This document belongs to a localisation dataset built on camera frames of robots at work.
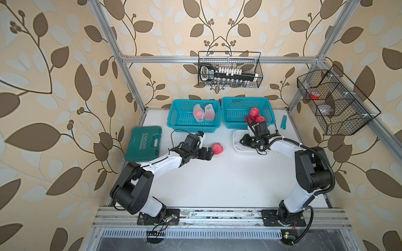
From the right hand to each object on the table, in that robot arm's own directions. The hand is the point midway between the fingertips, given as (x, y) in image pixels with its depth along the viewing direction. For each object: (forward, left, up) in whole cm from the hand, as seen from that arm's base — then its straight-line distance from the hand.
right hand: (242, 141), depth 96 cm
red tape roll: (+9, -35, +28) cm, 46 cm away
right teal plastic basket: (+32, -1, -4) cm, 32 cm away
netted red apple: (+17, -14, +2) cm, 22 cm away
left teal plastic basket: (+27, +41, -4) cm, 49 cm away
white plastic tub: (+5, +2, -1) cm, 6 cm away
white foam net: (-5, +2, +3) cm, 6 cm away
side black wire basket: (-2, -42, +28) cm, 51 cm away
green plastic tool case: (0, +61, 0) cm, 61 cm away
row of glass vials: (+21, +6, +29) cm, 36 cm away
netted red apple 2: (+22, +20, +4) cm, 30 cm away
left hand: (-8, +23, +5) cm, 24 cm away
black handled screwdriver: (+12, -27, -5) cm, 30 cm away
